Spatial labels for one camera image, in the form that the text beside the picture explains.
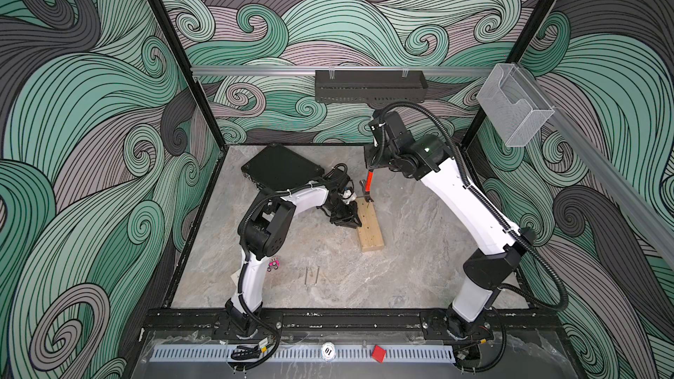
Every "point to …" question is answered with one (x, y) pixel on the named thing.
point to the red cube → (378, 353)
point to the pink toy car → (273, 262)
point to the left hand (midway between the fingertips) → (360, 223)
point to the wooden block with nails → (369, 231)
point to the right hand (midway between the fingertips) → (368, 153)
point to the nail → (317, 275)
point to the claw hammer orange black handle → (367, 186)
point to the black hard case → (278, 168)
